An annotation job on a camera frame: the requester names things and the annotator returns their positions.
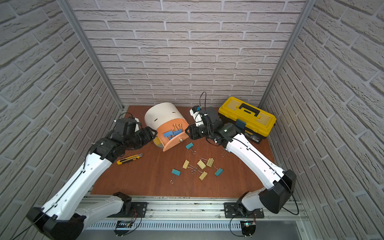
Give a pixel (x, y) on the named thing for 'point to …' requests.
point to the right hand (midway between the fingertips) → (191, 129)
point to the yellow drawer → (157, 141)
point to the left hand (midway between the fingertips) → (156, 131)
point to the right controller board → (248, 227)
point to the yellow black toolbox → (258, 123)
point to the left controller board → (122, 227)
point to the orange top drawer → (175, 140)
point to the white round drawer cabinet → (157, 114)
